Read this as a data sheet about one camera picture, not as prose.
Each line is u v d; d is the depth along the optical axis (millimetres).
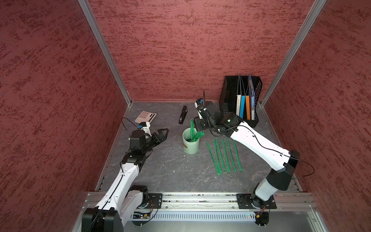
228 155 910
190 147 867
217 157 901
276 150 432
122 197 463
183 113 1097
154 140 710
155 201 759
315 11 726
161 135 710
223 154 914
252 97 852
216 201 757
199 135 808
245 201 741
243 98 852
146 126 738
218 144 957
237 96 852
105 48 871
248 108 921
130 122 1100
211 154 917
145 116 1091
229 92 1134
